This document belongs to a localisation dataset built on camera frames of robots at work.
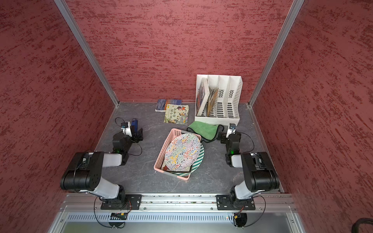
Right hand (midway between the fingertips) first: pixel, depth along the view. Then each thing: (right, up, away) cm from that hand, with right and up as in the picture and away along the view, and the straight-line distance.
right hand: (227, 131), depth 94 cm
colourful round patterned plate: (-29, -12, -9) cm, 33 cm away
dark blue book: (-49, +20, +24) cm, 58 cm away
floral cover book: (-35, +12, +18) cm, 41 cm away
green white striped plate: (-22, -17, -18) cm, 33 cm away
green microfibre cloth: (-12, -1, +6) cm, 14 cm away
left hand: (-61, 0, -1) cm, 61 cm away
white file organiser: (-4, +23, +9) cm, 25 cm away
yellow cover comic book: (-9, +20, +10) cm, 24 cm away
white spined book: (-16, +24, 0) cm, 29 cm away
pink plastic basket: (-43, -19, -9) cm, 48 cm away
